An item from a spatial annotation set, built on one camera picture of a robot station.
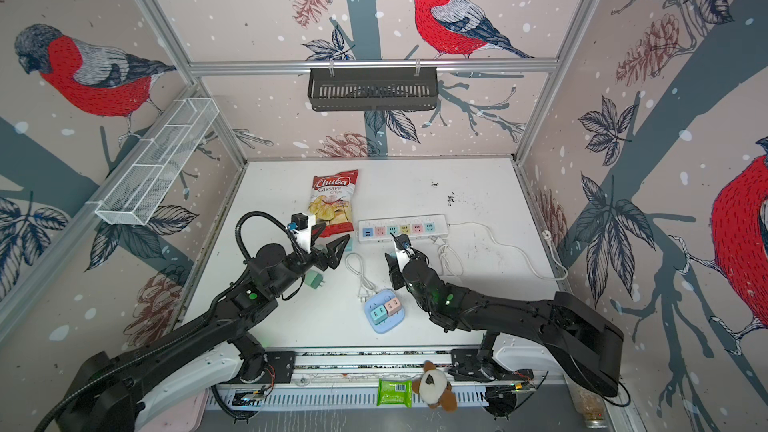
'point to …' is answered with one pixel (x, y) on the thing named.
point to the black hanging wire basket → (373, 88)
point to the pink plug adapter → (392, 306)
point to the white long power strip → (378, 229)
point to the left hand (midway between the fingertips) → (335, 232)
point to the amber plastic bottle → (590, 405)
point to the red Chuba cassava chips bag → (331, 202)
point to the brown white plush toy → (435, 389)
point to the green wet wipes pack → (395, 392)
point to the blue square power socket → (392, 322)
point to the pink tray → (183, 418)
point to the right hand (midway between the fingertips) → (390, 255)
